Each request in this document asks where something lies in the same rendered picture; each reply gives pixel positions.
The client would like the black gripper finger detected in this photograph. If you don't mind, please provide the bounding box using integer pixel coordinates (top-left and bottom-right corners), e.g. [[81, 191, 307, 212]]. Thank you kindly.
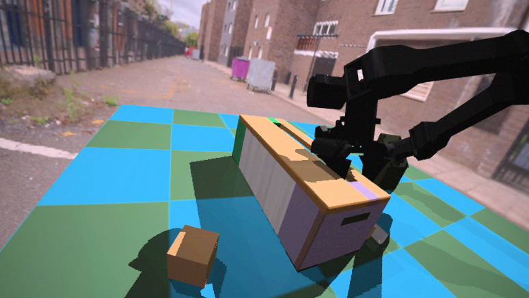
[[359, 155, 390, 182], [317, 154, 352, 180]]

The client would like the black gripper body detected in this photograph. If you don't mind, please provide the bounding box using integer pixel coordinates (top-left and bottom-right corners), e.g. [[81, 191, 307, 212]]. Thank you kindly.
[[310, 110, 396, 159]]

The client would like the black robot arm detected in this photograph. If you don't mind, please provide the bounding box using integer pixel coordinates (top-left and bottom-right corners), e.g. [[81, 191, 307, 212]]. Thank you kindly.
[[306, 29, 529, 162]]

